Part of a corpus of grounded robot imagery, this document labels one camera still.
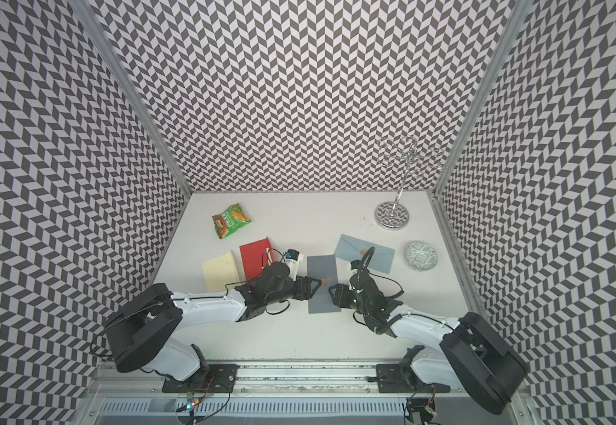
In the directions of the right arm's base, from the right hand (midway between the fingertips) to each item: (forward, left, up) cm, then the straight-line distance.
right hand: (334, 295), depth 87 cm
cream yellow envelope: (+10, +41, -2) cm, 42 cm away
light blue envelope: (+20, -7, -4) cm, 21 cm away
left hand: (+2, +6, +4) cm, 8 cm away
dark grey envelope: (+12, +4, -3) cm, 12 cm away
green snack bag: (+31, +41, +2) cm, 51 cm away
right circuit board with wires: (-30, -22, -2) cm, 38 cm away
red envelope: (+16, +29, -2) cm, 33 cm away
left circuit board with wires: (-28, +37, +3) cm, 47 cm away
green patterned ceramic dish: (+15, -32, 0) cm, 35 cm away
